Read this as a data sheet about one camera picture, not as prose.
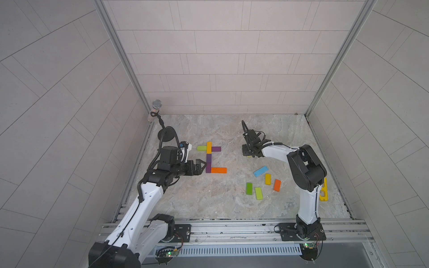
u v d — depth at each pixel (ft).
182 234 2.33
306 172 1.69
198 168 2.19
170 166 1.90
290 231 2.36
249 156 3.16
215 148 3.26
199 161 2.23
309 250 2.28
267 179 2.85
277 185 2.80
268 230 2.39
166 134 3.51
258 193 2.71
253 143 2.53
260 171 2.97
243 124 2.76
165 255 2.15
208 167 3.00
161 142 3.35
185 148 2.07
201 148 3.26
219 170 2.98
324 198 2.63
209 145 3.26
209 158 3.14
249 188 2.78
